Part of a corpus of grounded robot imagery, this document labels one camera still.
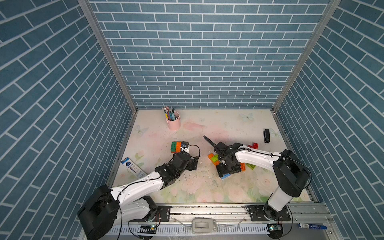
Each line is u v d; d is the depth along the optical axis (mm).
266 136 1021
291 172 474
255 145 987
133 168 886
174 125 1029
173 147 950
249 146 990
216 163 887
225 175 784
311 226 694
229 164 735
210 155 930
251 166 587
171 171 620
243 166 889
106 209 400
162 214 728
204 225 688
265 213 671
